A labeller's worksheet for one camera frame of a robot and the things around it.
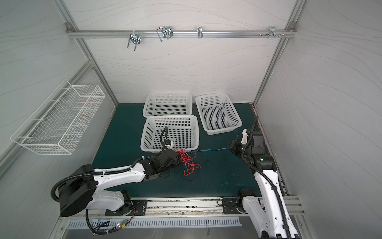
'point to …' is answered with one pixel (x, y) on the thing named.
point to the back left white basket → (166, 104)
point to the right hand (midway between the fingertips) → (232, 139)
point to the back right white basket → (218, 113)
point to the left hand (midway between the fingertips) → (182, 155)
